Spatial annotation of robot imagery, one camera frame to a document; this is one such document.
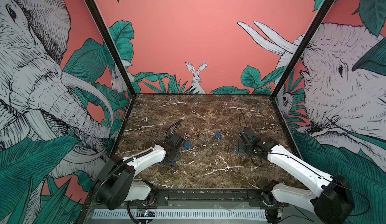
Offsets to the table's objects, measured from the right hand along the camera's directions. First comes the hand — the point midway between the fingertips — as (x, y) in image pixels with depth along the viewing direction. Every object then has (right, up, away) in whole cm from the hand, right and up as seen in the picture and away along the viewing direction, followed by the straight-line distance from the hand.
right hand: (240, 147), depth 82 cm
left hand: (-37, -6, +5) cm, 38 cm away
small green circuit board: (-48, -28, -12) cm, 57 cm away
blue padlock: (-31, -1, +11) cm, 32 cm away
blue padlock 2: (-10, +3, +14) cm, 18 cm away
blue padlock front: (-38, -10, +4) cm, 39 cm away
